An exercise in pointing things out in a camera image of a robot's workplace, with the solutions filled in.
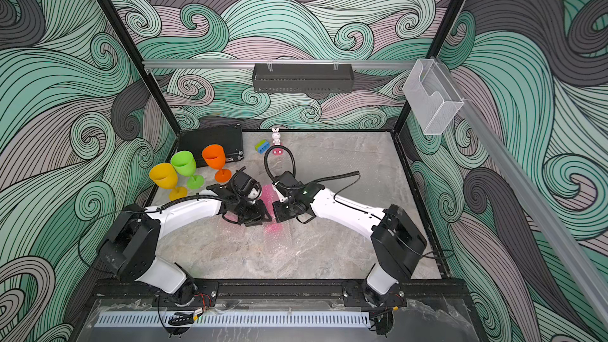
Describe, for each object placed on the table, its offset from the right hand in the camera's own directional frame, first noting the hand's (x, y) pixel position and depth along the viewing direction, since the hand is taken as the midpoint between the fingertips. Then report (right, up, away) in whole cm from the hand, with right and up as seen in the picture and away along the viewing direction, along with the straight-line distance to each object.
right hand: (275, 216), depth 81 cm
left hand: (-2, -2, +2) cm, 4 cm away
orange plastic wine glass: (-25, +20, +10) cm, 34 cm away
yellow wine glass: (-40, +14, +3) cm, 43 cm away
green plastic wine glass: (-36, +18, +9) cm, 42 cm away
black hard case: (-44, +28, +34) cm, 62 cm away
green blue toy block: (-9, +25, +29) cm, 39 cm away
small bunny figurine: (-3, +30, +29) cm, 42 cm away
